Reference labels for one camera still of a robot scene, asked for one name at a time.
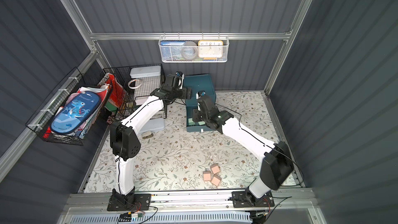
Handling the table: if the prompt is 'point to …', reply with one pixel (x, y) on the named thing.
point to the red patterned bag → (118, 94)
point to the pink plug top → (215, 168)
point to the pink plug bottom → (216, 180)
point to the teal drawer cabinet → (197, 83)
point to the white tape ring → (130, 81)
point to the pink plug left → (207, 176)
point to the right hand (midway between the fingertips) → (198, 109)
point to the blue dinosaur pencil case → (76, 113)
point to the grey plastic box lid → (147, 71)
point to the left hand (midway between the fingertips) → (188, 91)
